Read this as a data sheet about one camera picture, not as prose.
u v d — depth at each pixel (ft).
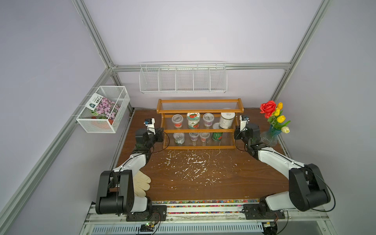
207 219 2.38
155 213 2.38
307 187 1.41
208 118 2.86
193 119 2.77
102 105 2.42
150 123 2.49
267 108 2.31
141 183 2.71
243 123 2.53
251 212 2.42
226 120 2.75
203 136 3.13
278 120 2.49
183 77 3.27
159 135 2.57
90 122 2.41
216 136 3.15
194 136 3.16
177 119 2.85
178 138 3.08
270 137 3.07
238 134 2.47
